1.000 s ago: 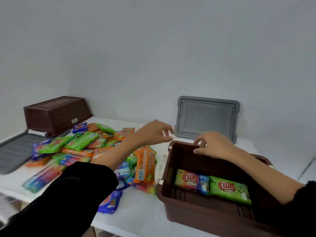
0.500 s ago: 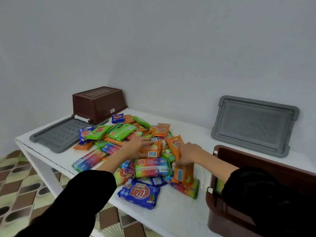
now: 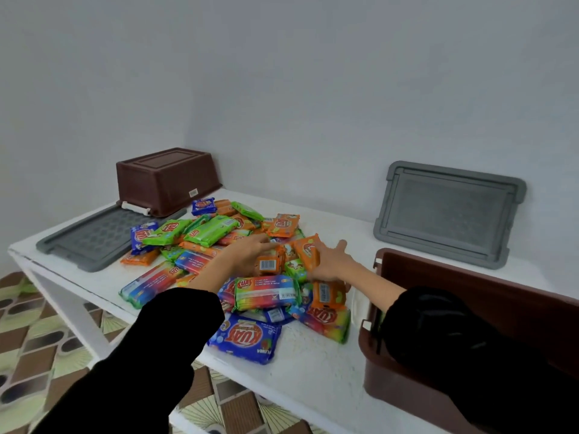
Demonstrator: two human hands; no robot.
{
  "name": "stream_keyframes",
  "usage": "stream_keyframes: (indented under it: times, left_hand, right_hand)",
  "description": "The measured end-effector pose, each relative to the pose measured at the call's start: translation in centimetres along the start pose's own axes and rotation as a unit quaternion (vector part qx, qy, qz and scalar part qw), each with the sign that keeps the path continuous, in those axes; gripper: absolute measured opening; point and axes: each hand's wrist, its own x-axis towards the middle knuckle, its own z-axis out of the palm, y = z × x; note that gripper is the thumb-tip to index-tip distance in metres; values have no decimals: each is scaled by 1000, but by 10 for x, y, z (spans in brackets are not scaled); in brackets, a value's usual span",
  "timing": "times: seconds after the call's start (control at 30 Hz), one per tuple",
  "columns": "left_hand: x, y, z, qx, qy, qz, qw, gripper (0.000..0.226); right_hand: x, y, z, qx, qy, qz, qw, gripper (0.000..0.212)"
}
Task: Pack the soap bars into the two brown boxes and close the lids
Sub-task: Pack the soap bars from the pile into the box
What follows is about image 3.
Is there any person's right hand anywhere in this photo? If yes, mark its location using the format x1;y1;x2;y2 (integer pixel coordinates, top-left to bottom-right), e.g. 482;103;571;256
309;239;358;283

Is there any person's left hand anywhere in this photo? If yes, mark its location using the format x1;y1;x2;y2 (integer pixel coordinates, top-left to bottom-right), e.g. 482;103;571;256
221;233;279;278

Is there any orange snack packet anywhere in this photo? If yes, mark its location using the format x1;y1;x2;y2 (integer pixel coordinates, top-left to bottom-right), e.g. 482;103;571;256
291;233;323;272
253;246;286;277

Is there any pile of colourful soap packets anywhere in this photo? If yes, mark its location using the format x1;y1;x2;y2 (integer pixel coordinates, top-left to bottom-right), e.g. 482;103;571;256
118;197;352;366

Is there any blue snack packet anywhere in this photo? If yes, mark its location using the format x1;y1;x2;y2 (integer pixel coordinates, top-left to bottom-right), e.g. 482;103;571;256
207;313;283;366
239;307;295;325

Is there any brown storage box with sticker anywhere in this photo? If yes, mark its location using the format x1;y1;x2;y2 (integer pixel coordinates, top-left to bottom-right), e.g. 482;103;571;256
115;147;223;218

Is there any grey plastic lid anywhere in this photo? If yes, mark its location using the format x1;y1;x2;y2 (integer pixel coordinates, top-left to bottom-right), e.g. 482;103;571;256
373;160;528;271
36;201;189;273

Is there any brown plastic box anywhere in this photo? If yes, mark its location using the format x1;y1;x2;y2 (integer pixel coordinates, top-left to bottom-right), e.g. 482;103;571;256
350;247;579;434

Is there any person's right forearm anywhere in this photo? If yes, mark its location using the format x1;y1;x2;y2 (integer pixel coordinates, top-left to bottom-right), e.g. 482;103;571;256
346;262;579;434

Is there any person's left forearm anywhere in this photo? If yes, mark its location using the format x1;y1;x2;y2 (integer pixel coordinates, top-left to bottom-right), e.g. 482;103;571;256
31;253;234;434

